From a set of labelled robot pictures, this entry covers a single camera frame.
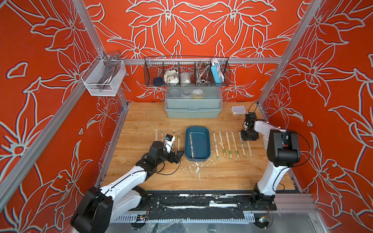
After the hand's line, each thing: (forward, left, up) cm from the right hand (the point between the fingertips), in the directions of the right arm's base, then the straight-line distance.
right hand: (245, 137), depth 98 cm
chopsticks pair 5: (-6, +3, -1) cm, 7 cm away
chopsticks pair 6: (-3, +46, 0) cm, 46 cm away
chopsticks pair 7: (+1, +62, 0) cm, 62 cm away
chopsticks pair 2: (-6, +17, 0) cm, 18 cm away
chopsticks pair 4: (-9, +8, 0) cm, 12 cm away
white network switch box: (+26, 0, 0) cm, 26 cm away
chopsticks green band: (-9, +38, +1) cm, 39 cm away
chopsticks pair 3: (-14, +13, -1) cm, 19 cm away
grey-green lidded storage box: (+19, +37, +15) cm, 44 cm away
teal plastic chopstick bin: (-6, +31, 0) cm, 31 cm away
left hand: (-14, +46, +9) cm, 49 cm away
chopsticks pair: (-6, +21, -1) cm, 22 cm away
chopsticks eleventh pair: (-8, 0, 0) cm, 8 cm away
